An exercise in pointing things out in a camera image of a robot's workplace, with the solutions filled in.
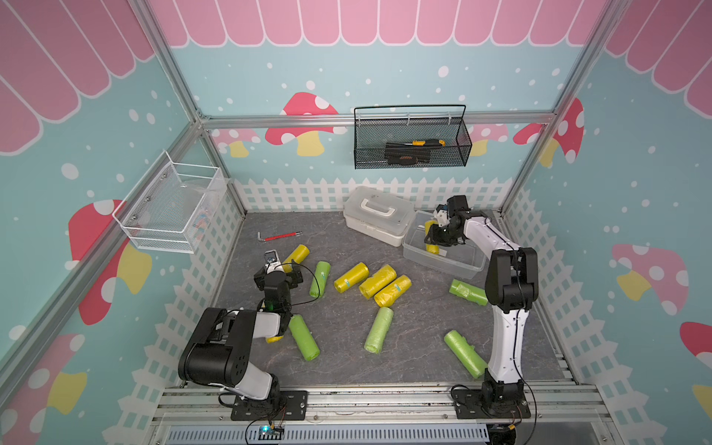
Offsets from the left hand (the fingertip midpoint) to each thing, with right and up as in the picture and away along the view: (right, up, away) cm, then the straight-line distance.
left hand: (281, 267), depth 93 cm
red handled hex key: (-7, +10, +20) cm, 23 cm away
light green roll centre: (+33, -19, -8) cm, 39 cm away
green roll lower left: (+10, -21, -8) cm, 24 cm away
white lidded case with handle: (+33, +19, +12) cm, 40 cm away
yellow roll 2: (+52, +6, +6) cm, 53 cm away
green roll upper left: (+12, -5, +4) cm, 14 cm away
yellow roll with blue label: (+38, -8, -1) cm, 39 cm away
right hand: (+53, +10, +10) cm, 55 cm away
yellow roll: (+34, -4, +2) cm, 34 cm away
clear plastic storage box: (+64, +1, +8) cm, 64 cm away
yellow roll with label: (+24, -4, +2) cm, 24 cm away
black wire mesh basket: (+44, +45, +1) cm, 63 cm away
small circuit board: (+3, -42, -20) cm, 47 cm away
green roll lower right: (+59, -26, -13) cm, 66 cm away
